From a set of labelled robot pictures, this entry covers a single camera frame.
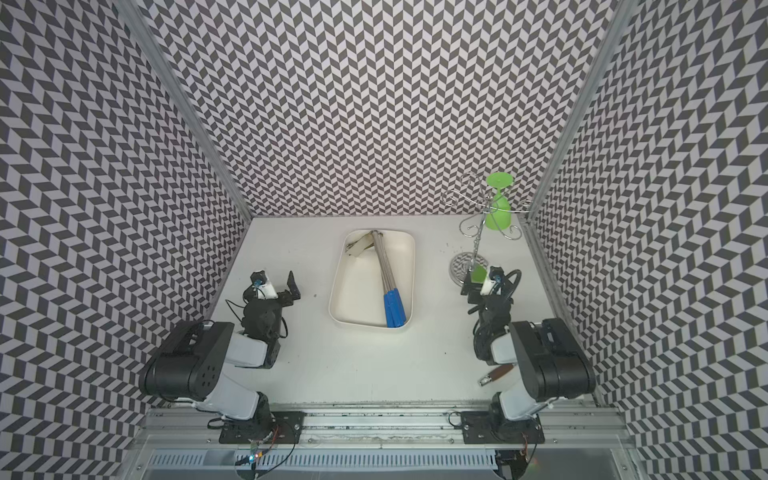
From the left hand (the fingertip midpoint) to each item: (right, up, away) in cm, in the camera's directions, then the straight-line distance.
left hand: (277, 276), depth 90 cm
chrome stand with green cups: (+61, +24, -10) cm, 66 cm away
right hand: (+63, 0, 0) cm, 63 cm away
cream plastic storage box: (+23, -8, +7) cm, 25 cm away
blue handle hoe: (+35, -10, -3) cm, 37 cm away
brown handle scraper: (+64, -25, -9) cm, 69 cm away
